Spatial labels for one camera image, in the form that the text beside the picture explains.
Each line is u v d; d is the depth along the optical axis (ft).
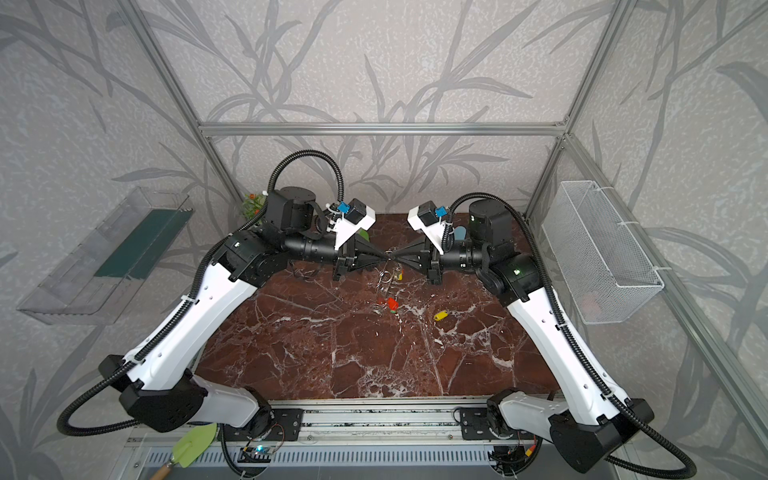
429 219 1.60
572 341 1.30
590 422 1.20
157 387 1.30
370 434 2.40
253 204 3.33
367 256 1.81
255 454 2.36
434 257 1.68
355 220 1.60
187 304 1.33
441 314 3.07
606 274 2.00
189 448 2.32
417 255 1.75
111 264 2.21
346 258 1.63
